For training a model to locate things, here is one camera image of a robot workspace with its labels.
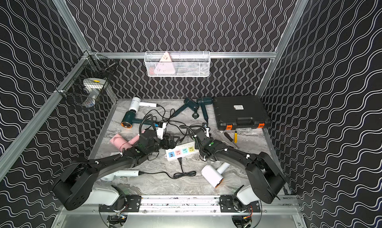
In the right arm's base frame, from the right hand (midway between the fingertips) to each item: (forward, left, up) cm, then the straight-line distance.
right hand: (202, 139), depth 89 cm
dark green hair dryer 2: (+34, -2, -2) cm, 34 cm away
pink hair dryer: (-2, +50, -2) cm, 50 cm away
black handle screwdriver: (+5, -19, -7) cm, 21 cm away
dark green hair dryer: (+32, +8, -2) cm, 33 cm away
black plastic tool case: (+24, -23, -2) cm, 33 cm away
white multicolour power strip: (-5, +12, -5) cm, 14 cm away
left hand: (-2, +16, +6) cm, 17 cm away
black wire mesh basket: (+39, +74, +24) cm, 87 cm away
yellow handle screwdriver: (+6, -23, -7) cm, 25 cm away
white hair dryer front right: (-20, -6, -5) cm, 22 cm away
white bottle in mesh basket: (+16, +60, +26) cm, 67 cm away
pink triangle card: (+34, +23, +28) cm, 49 cm away
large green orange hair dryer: (+18, +50, -3) cm, 54 cm away
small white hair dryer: (+32, +49, -2) cm, 58 cm away
